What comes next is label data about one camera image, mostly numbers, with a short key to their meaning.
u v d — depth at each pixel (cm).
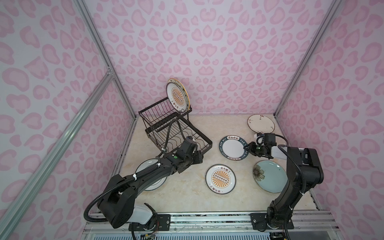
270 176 88
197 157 73
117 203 41
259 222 73
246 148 97
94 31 75
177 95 91
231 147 103
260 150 86
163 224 73
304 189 51
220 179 87
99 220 43
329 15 72
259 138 90
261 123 115
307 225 72
